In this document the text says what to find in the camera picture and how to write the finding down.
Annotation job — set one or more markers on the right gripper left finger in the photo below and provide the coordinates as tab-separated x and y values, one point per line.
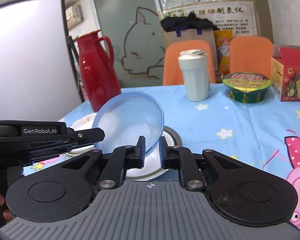
122	159

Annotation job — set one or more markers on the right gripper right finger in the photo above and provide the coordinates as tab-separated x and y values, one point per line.
181	159

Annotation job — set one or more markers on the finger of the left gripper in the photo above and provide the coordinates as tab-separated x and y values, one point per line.
84	137

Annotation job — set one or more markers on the steel bowl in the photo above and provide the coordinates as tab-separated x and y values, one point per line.
172	137

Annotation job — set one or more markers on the white gold-rimmed plate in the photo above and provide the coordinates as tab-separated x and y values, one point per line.
83	123

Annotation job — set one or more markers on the small white ceramic bowl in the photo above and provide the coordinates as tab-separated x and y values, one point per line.
152	167

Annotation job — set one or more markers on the blue translucent plastic bowl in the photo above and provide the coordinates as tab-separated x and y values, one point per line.
128	116

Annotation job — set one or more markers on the white reflector board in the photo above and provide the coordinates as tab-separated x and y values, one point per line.
38	77

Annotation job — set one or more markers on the left orange chair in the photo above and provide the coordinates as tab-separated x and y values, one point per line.
172	73

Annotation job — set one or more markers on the orange chair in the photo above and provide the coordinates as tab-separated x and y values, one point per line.
172	73
250	54

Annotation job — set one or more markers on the black metal stand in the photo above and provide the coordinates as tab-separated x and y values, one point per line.
75	61

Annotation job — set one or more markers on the red thermos jug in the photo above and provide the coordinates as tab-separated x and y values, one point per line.
96	64

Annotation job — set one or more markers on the white travel tumbler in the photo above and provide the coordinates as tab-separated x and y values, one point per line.
195	76

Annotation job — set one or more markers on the instant noodle cup green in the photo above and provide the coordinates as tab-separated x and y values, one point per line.
247	87

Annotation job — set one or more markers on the brown cardboard box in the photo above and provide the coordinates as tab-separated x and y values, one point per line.
195	34

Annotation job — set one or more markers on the right orange chair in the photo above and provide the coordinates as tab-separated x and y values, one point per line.
250	54

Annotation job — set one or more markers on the yellow snack bag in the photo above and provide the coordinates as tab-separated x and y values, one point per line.
222	40

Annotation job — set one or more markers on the frosted glass cartoon panel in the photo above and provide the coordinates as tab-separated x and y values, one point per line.
134	30

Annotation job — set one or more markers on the black cloth on box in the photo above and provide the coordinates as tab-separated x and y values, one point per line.
191	21

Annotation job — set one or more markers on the red cracker box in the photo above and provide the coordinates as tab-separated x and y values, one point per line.
285	72

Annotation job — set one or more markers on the wall air conditioner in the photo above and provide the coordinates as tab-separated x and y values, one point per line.
74	16

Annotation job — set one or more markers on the wall poster with text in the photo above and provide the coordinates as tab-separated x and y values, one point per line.
240	16

